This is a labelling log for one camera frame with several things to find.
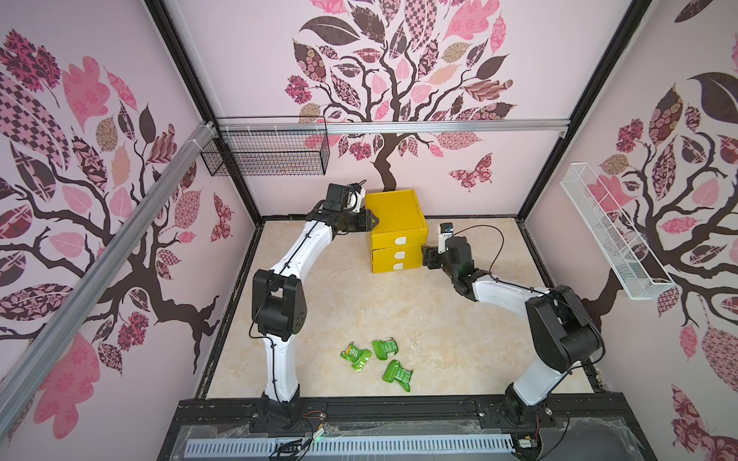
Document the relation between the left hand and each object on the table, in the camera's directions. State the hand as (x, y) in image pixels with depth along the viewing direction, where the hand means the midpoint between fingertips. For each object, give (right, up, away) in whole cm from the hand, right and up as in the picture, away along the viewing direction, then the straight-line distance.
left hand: (370, 225), depth 91 cm
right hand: (+20, -7, +3) cm, 22 cm away
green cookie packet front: (+8, -43, -11) cm, 45 cm away
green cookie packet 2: (+4, -38, -7) cm, 38 cm away
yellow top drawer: (+12, -4, -3) cm, 13 cm away
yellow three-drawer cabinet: (+9, +5, +1) cm, 11 cm away
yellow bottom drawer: (+7, -14, +9) cm, 18 cm away
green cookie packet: (-4, -40, -8) cm, 41 cm away
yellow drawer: (+9, -10, +3) cm, 14 cm away
